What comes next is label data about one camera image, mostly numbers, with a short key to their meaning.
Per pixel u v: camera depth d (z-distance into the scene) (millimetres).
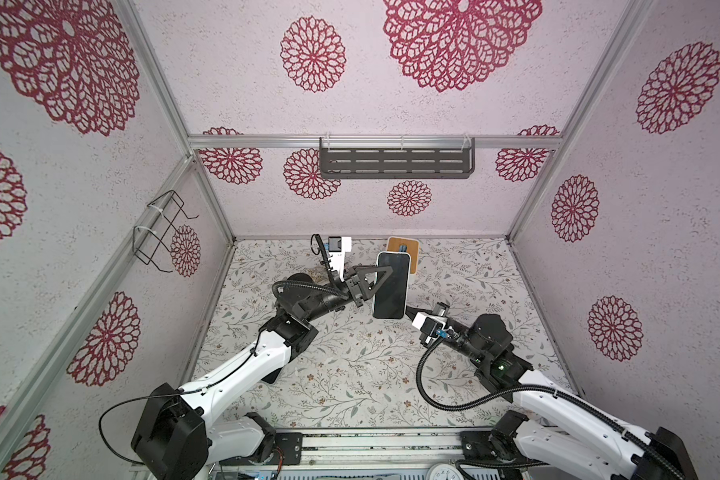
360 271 591
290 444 749
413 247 1121
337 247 583
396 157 947
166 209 800
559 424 494
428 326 564
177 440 393
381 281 613
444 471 678
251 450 607
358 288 576
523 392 519
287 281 537
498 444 653
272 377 847
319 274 600
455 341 594
